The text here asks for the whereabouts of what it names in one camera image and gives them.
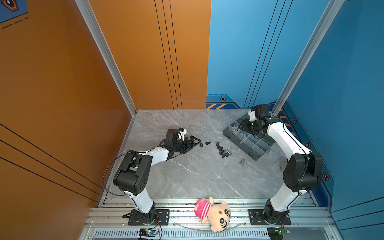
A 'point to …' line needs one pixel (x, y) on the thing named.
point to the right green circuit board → (277, 233)
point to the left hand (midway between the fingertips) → (197, 143)
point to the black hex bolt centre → (220, 149)
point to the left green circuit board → (146, 232)
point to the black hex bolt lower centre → (221, 151)
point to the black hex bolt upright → (217, 144)
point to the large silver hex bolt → (228, 152)
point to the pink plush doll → (217, 216)
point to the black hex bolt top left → (207, 143)
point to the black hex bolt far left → (201, 145)
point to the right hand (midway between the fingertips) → (239, 127)
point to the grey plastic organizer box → (252, 145)
